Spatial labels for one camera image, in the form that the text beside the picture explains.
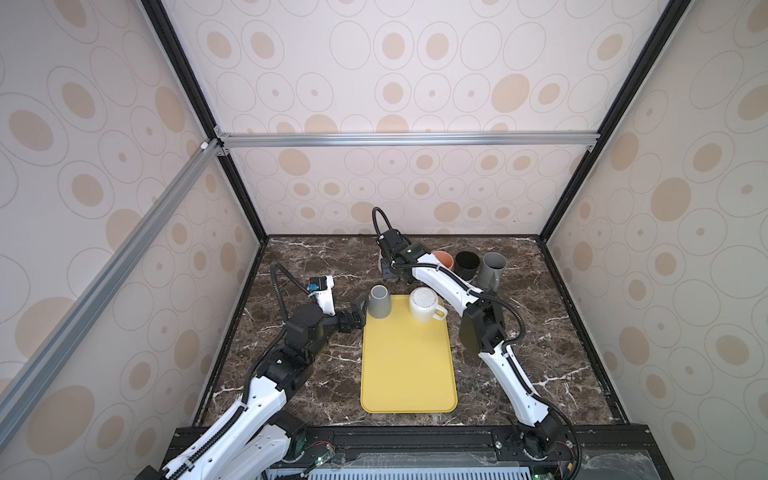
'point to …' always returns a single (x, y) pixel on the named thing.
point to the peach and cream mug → (446, 258)
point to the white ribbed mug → (423, 305)
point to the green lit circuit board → (330, 452)
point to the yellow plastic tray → (407, 366)
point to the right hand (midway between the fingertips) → (391, 267)
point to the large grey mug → (492, 264)
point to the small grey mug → (379, 301)
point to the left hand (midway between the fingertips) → (360, 294)
